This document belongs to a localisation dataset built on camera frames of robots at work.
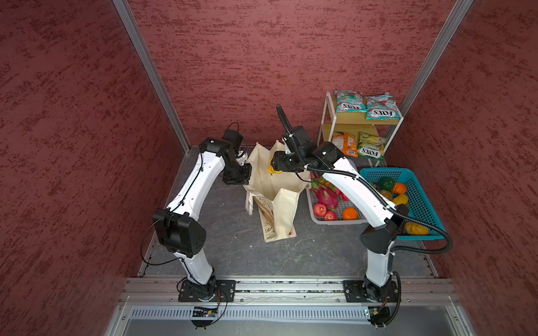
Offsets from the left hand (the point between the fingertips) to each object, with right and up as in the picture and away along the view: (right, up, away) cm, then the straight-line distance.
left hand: (246, 186), depth 78 cm
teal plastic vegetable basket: (+76, -10, +13) cm, 78 cm away
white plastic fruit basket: (+27, -7, +9) cm, 29 cm away
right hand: (+12, +8, -3) cm, 14 cm away
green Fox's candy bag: (+57, +17, +19) cm, 63 cm away
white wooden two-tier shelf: (+35, +26, +7) cm, 45 cm away
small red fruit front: (+35, -14, +9) cm, 38 cm away
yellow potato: (+70, -19, +7) cm, 72 cm away
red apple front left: (+30, -11, +9) cm, 33 cm away
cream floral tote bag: (+11, -2, -9) cm, 14 cm away
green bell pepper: (+64, -1, +19) cm, 67 cm away
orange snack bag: (+45, +19, +19) cm, 53 cm away
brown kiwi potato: (+64, -6, +19) cm, 67 cm away
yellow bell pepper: (+70, -8, +16) cm, 72 cm away
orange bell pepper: (+71, -3, +19) cm, 73 cm away
